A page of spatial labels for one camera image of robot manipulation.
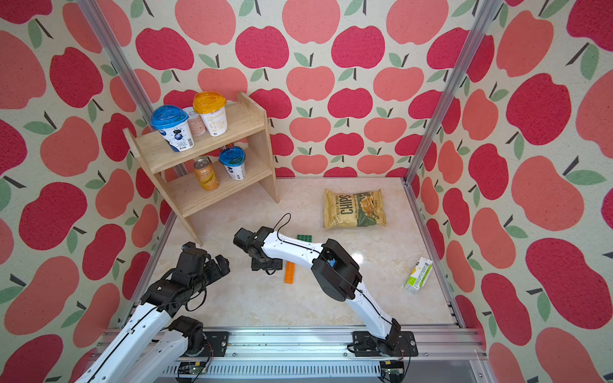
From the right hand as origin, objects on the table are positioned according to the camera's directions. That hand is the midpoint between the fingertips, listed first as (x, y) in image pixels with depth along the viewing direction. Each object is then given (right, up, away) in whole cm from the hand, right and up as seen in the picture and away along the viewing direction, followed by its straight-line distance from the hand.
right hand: (265, 269), depth 89 cm
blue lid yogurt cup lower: (-11, +41, -3) cm, 43 cm away
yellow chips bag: (+35, +22, +12) cm, 43 cm away
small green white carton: (+56, -1, -4) cm, 57 cm away
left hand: (-14, +2, -8) cm, 16 cm away
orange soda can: (-19, +36, -7) cm, 41 cm away
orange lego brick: (+9, 0, 0) cm, 9 cm away
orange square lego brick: (+10, -3, -2) cm, 10 cm away
